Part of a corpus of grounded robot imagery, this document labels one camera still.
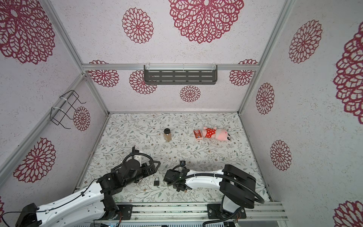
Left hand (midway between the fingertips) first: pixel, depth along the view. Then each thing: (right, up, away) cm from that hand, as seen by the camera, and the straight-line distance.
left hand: (156, 167), depth 77 cm
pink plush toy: (+41, +17, +22) cm, 49 cm away
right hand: (+12, -11, +7) cm, 17 cm away
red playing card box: (+27, +17, +28) cm, 42 cm away
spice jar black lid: (+4, +17, +20) cm, 26 cm away
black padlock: (-1, -11, +6) cm, 13 cm away
